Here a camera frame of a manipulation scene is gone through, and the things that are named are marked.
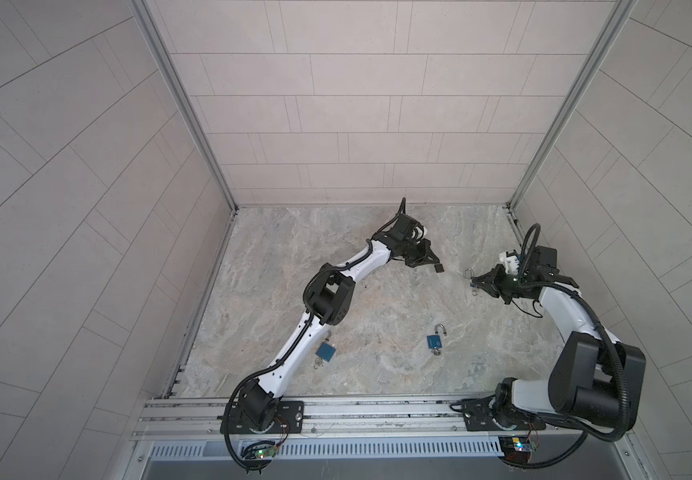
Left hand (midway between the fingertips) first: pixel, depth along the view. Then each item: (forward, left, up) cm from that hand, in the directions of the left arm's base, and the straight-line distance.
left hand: (446, 254), depth 96 cm
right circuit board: (-49, -9, -6) cm, 50 cm away
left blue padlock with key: (-29, +37, -6) cm, 48 cm away
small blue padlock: (-4, -8, -5) cm, 10 cm away
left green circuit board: (-51, +49, -2) cm, 71 cm away
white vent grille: (-51, +34, -5) cm, 61 cm away
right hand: (-11, -5, +6) cm, 13 cm away
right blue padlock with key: (-26, +7, -4) cm, 27 cm away
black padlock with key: (-3, +2, -3) cm, 5 cm away
